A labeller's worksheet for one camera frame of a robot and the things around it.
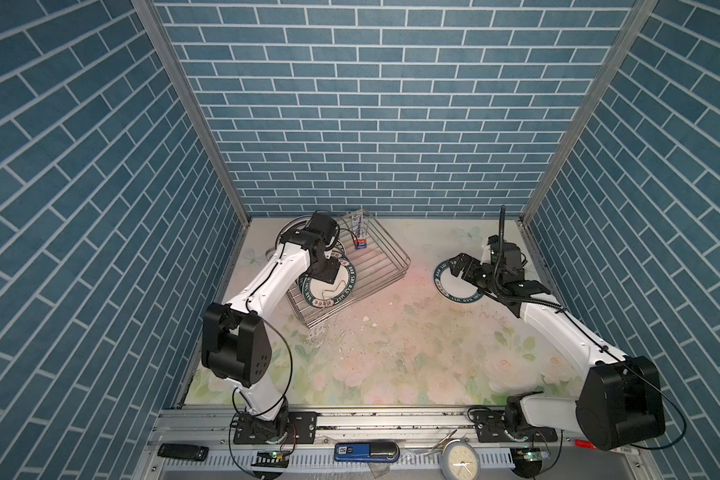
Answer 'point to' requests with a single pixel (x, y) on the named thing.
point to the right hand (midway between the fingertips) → (457, 262)
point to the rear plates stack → (296, 224)
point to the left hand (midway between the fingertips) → (324, 271)
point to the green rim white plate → (455, 287)
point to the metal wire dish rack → (378, 261)
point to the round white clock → (459, 460)
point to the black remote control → (183, 451)
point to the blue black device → (386, 452)
